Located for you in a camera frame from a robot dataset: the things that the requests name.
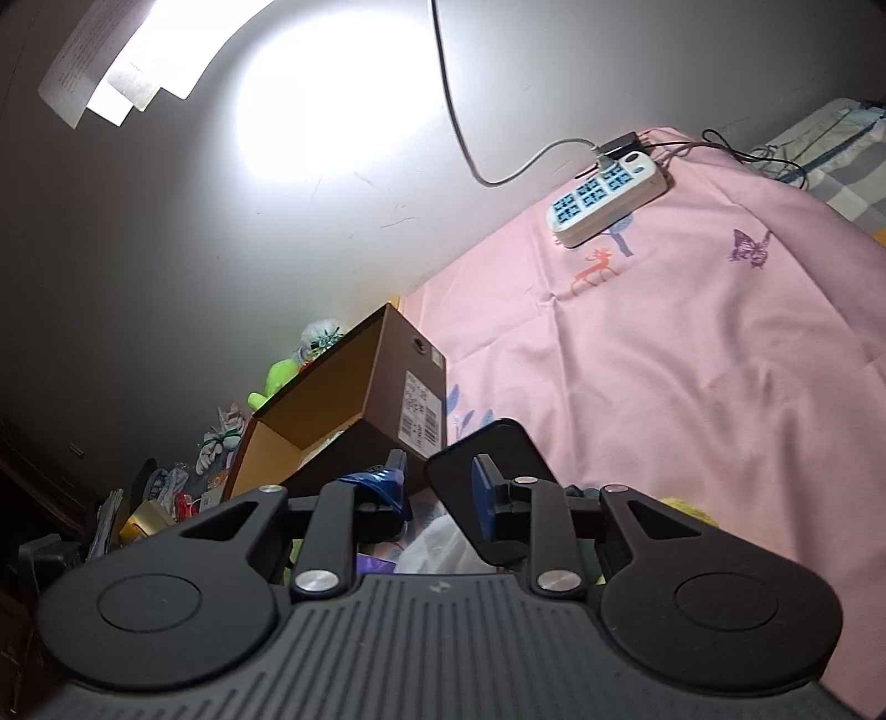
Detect black phone on stand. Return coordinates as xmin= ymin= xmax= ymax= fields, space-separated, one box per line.
xmin=424 ymin=419 xmax=555 ymax=567

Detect brown cardboard shoe box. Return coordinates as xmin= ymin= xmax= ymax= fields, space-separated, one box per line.
xmin=225 ymin=303 xmax=447 ymax=498

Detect lime green plush toy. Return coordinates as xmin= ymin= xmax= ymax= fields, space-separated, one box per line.
xmin=248 ymin=358 xmax=300 ymax=411

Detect white fluffy plush toy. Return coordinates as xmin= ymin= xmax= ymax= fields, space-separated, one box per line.
xmin=295 ymin=320 xmax=347 ymax=368

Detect pink printed bed sheet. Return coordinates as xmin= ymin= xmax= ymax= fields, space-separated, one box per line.
xmin=403 ymin=148 xmax=884 ymax=716

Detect white power strip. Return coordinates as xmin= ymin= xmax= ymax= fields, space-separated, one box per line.
xmin=547 ymin=152 xmax=668 ymax=249

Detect black power adapter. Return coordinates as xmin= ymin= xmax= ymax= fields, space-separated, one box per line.
xmin=601 ymin=131 xmax=644 ymax=161

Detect plaid blanket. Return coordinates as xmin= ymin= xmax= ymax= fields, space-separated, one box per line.
xmin=753 ymin=97 xmax=886 ymax=244

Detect grey power cable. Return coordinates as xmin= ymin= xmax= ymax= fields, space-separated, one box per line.
xmin=429 ymin=0 xmax=601 ymax=189

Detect white papers on wall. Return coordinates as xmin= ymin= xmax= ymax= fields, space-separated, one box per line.
xmin=39 ymin=0 xmax=270 ymax=127

